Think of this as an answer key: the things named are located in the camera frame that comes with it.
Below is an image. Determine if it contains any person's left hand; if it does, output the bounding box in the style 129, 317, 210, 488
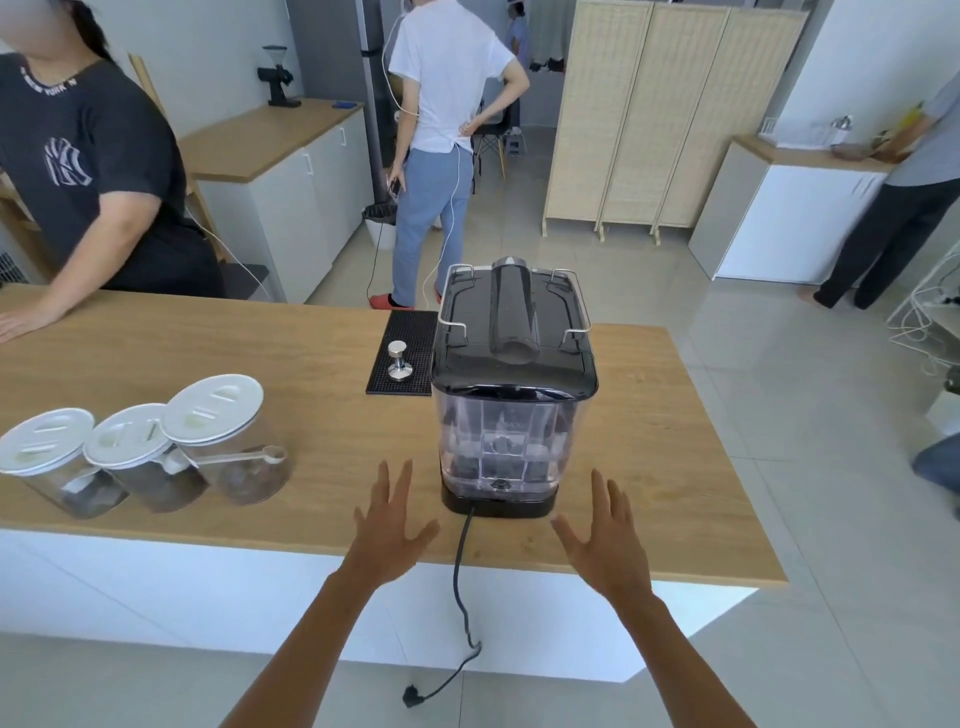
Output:
351, 458, 443, 589

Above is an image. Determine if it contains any black espresso machine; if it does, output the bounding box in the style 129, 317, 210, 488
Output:
430, 256, 601, 521

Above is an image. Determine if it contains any black coffee grinder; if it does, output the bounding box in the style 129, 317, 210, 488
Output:
256, 44, 304, 109

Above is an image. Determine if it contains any clear plastic water tank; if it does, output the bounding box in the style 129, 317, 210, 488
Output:
435, 386, 581, 503

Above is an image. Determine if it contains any black power cord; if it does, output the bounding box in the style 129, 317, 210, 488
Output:
401, 505, 484, 711

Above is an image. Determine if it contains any black rubber mat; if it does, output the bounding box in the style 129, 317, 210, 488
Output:
364, 308, 441, 398

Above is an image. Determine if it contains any white metal shelf rack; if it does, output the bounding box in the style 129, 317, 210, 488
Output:
887, 238, 960, 378

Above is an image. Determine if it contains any white bin with black bag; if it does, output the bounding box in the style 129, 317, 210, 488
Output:
361, 203, 400, 253

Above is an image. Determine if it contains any glass jar with white lid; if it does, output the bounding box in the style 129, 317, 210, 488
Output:
160, 373, 293, 507
81, 402, 211, 516
0, 407, 131, 521

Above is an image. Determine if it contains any white cables bundle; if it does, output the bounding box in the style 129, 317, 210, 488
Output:
887, 275, 960, 378

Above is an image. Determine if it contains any long white wood-topped cabinet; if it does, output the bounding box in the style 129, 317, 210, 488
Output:
176, 97, 376, 306

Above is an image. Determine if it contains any white sink cabinet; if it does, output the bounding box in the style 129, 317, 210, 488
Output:
687, 134, 895, 286

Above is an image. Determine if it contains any metal measuring scoop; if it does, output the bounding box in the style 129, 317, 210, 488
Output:
194, 444, 290, 471

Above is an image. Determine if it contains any black chair with wooden legs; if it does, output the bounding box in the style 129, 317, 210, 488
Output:
472, 123, 510, 181

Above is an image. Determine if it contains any person's right hand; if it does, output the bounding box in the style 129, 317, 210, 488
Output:
550, 469, 655, 604

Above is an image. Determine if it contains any wooden chair with black seat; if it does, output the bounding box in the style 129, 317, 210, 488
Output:
126, 51, 271, 303

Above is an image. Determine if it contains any person's left forearm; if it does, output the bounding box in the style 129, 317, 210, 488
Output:
219, 568, 393, 728

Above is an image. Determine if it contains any woven folding screen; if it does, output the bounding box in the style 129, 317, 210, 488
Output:
540, 0, 811, 247

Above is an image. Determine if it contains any white dish rack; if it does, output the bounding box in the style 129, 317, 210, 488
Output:
760, 115, 850, 150

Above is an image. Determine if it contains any person's right forearm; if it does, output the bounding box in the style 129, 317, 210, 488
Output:
611, 587, 760, 728

